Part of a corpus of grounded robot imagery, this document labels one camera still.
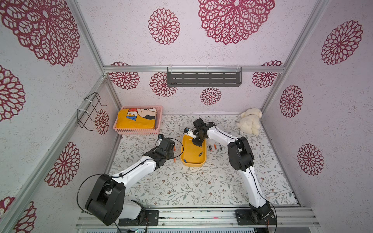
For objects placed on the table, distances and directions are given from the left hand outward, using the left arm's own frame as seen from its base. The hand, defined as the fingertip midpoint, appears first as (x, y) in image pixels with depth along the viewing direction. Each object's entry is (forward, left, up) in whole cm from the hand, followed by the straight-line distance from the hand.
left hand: (168, 151), depth 89 cm
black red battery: (+7, -28, -9) cm, 30 cm away
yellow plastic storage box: (+4, -14, -8) cm, 16 cm away
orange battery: (+8, -32, -9) cm, 34 cm away
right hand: (+15, -17, -8) cm, 24 cm away
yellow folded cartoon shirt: (+30, +27, -2) cm, 40 cm away
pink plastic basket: (+20, +14, -5) cm, 25 cm away
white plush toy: (+24, -56, 0) cm, 61 cm away
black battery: (+3, -21, -9) cm, 23 cm away
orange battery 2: (+4, -3, -10) cm, 11 cm away
